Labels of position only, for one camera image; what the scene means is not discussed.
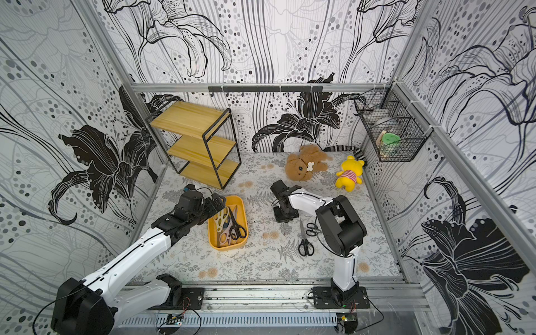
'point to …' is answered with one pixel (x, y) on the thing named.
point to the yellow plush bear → (350, 174)
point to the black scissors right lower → (306, 248)
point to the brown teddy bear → (301, 167)
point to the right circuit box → (350, 322)
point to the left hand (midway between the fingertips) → (222, 207)
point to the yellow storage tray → (242, 220)
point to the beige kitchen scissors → (220, 218)
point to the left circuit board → (174, 320)
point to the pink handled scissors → (225, 236)
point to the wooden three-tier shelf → (201, 142)
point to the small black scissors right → (313, 229)
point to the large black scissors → (237, 230)
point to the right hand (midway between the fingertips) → (284, 216)
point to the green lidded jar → (389, 142)
